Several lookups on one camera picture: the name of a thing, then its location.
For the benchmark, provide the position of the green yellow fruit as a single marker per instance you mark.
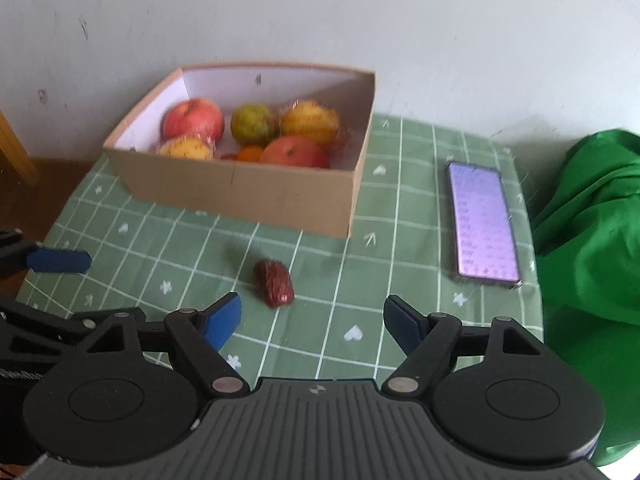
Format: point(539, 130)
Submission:
point(252, 124)

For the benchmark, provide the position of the red yellow apple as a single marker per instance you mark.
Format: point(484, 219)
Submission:
point(295, 152)

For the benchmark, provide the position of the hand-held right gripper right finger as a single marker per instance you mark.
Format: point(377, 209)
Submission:
point(405, 322)

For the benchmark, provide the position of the yellow lemon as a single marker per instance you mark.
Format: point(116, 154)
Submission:
point(185, 150)

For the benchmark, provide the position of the cardboard box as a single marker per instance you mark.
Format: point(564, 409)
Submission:
point(240, 195)

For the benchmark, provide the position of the orange with sticker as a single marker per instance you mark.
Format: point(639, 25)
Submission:
point(310, 122)

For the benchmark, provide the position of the green checkered tablecloth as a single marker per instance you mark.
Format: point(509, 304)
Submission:
point(400, 260)

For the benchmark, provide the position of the small tangerine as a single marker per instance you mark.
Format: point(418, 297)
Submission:
point(250, 154)

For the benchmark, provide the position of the dried red date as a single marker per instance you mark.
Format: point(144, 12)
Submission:
point(273, 284)

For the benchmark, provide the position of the smartphone with lit screen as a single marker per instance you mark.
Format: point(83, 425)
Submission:
point(482, 222)

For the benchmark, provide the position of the bright green cloth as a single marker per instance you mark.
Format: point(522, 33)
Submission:
point(590, 260)

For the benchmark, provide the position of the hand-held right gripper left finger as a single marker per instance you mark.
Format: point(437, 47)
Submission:
point(222, 320)

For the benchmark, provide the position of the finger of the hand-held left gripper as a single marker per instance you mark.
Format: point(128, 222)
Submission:
point(60, 322)
point(57, 261)

